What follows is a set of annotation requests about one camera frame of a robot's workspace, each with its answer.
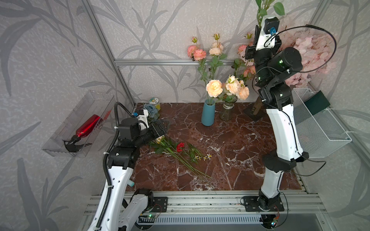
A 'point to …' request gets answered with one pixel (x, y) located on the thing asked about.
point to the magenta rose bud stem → (162, 145)
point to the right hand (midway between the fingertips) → (260, 26)
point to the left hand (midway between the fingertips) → (166, 125)
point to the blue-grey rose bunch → (152, 111)
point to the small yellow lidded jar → (154, 100)
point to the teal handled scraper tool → (131, 183)
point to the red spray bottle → (73, 146)
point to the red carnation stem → (179, 148)
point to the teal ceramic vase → (208, 112)
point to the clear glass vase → (229, 98)
